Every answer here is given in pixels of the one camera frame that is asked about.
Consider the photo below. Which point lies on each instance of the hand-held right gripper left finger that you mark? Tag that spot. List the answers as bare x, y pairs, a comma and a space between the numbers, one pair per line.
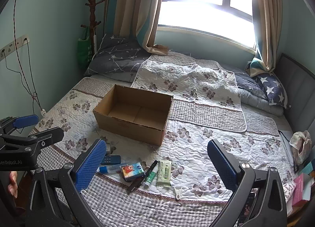
91, 165

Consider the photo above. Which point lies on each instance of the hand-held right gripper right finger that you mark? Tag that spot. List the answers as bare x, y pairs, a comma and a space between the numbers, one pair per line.
221, 165

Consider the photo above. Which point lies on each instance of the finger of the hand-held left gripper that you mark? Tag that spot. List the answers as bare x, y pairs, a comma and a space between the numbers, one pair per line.
24, 120
49, 135

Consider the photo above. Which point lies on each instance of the blue capped glue tube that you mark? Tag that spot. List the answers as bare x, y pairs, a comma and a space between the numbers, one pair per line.
108, 169

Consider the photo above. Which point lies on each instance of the dark blue remote control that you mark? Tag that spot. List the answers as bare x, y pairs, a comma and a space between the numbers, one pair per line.
110, 159

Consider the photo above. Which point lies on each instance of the white power adapter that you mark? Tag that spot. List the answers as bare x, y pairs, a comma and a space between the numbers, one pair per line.
109, 148

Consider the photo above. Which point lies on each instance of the colourful tissue packet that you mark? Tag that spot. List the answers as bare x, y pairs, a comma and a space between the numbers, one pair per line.
133, 171

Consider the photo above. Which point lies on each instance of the black pen with red band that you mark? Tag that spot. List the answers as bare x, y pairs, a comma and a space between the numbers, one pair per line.
134, 185

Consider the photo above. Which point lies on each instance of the white clothes peg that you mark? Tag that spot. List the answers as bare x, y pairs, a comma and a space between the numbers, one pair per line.
177, 193

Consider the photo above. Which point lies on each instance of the brown cardboard box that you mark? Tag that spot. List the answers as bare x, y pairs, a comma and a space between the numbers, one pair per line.
128, 128

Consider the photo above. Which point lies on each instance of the pale green wet wipes packet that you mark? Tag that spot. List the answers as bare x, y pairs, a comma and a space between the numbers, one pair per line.
164, 174

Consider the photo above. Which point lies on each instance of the green white tube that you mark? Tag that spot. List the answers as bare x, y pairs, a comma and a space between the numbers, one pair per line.
150, 177

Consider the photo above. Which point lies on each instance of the black marker pen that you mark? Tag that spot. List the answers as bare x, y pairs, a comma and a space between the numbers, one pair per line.
152, 167

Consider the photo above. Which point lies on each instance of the person's left hand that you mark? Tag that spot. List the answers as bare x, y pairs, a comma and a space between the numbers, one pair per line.
12, 184

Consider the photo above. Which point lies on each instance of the white plug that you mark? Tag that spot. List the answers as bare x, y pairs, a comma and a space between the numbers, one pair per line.
43, 112

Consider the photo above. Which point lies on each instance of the large floral quilted bedspread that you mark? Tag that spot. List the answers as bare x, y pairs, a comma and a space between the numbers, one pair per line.
196, 143

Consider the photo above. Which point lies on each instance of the dark floral box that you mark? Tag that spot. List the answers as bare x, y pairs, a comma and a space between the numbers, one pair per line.
247, 211

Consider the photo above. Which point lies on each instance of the translucent plastic bag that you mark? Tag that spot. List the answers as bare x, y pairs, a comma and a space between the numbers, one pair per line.
301, 145

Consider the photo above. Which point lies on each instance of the grey duvet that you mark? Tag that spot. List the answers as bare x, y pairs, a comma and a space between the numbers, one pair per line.
248, 86

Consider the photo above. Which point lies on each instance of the pink box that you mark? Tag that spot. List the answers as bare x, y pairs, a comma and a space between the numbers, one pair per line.
301, 190

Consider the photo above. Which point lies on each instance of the teal box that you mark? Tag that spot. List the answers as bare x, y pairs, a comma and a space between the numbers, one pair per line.
307, 169

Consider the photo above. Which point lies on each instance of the green shopping bag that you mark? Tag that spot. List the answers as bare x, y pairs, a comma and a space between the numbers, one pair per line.
83, 52

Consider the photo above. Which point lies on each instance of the dark blue star pillow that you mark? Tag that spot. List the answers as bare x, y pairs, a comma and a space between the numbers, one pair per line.
273, 89

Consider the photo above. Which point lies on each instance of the small floral quilted cover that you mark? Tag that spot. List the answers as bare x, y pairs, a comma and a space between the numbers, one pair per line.
187, 79

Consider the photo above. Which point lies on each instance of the white stick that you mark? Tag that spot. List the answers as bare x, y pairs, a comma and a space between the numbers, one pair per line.
95, 44

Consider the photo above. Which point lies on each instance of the grey constellation print pillow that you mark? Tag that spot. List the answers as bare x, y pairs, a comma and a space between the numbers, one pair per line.
115, 54

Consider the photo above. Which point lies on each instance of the grey padded headboard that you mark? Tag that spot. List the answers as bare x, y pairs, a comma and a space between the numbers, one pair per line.
300, 89

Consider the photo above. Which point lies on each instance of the wooden coat rack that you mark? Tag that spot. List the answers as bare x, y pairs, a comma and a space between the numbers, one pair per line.
92, 7

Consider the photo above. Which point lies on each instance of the beige teal striped curtain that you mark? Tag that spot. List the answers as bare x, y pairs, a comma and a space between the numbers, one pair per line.
265, 20
137, 7

